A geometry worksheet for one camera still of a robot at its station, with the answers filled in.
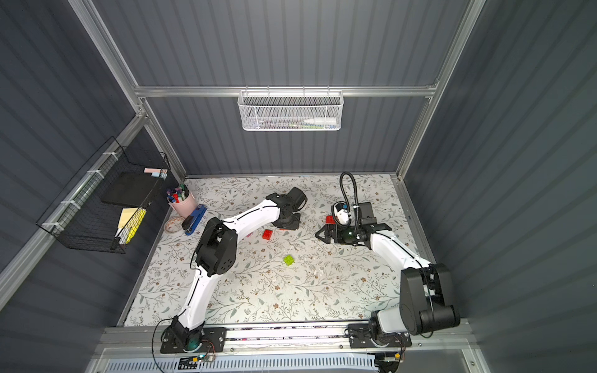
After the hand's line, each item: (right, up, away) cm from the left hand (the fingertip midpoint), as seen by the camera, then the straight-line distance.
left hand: (291, 224), depth 98 cm
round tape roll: (-52, 0, +4) cm, 52 cm away
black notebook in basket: (-53, +14, -19) cm, 58 cm away
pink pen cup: (-46, +9, -1) cm, 46 cm away
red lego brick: (-10, -4, -2) cm, 11 cm away
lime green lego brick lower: (0, -13, -8) cm, 16 cm away
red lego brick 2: (+17, +1, +6) cm, 18 cm away
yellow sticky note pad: (-42, +4, -36) cm, 55 cm away
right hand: (+15, -3, -12) cm, 19 cm away
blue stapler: (-44, 0, +3) cm, 44 cm away
